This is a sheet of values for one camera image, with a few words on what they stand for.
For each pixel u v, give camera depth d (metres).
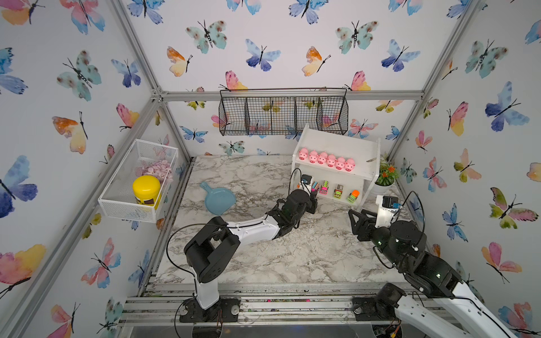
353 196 0.83
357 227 0.60
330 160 0.72
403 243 0.47
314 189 0.84
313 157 0.73
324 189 0.86
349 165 0.71
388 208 0.55
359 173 0.71
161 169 0.69
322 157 0.73
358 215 0.62
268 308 0.76
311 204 0.67
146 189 0.63
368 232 0.58
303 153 0.74
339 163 0.71
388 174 0.92
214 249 0.48
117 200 0.59
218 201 1.06
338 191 0.84
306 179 0.74
